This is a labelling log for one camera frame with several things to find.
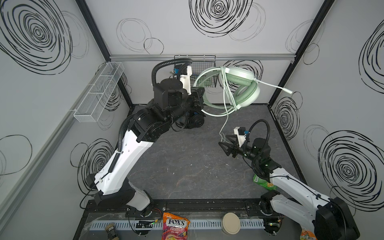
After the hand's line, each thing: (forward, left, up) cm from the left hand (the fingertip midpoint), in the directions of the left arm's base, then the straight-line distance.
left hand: (206, 89), depth 52 cm
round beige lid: (-35, -13, -45) cm, 59 cm away
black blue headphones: (+21, +5, -45) cm, 49 cm away
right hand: (-2, -10, -32) cm, 33 cm away
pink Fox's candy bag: (-38, +12, -48) cm, 62 cm away
